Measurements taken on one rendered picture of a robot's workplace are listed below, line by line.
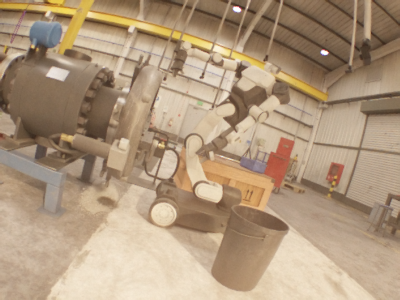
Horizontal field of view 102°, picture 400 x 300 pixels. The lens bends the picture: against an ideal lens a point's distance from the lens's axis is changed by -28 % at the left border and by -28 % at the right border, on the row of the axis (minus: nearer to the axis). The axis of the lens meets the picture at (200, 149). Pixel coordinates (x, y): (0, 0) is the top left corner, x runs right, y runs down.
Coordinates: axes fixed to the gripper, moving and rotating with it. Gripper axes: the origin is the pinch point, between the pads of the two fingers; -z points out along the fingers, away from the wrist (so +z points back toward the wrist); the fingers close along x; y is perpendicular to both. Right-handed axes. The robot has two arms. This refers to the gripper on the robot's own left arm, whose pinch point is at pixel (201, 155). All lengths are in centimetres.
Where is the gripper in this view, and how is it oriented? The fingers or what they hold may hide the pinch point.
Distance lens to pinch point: 144.4
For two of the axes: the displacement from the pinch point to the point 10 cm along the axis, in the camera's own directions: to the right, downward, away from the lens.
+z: 8.1, -5.6, 1.8
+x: -2.2, -5.6, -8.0
